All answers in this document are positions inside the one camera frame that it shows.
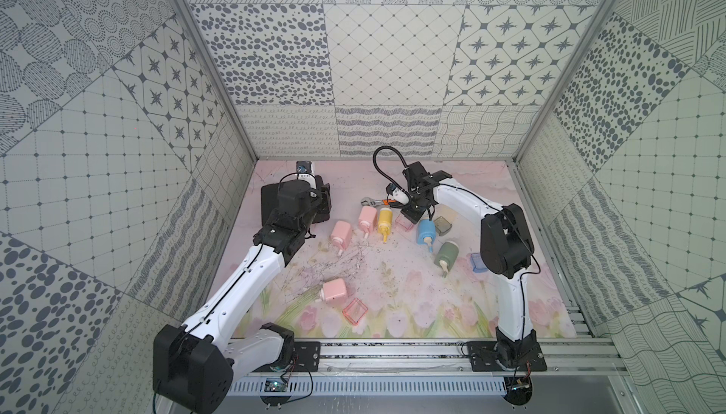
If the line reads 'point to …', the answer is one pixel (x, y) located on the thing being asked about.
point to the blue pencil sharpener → (426, 232)
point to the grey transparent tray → (441, 225)
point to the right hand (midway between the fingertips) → (413, 215)
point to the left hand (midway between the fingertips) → (328, 184)
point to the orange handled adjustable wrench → (375, 202)
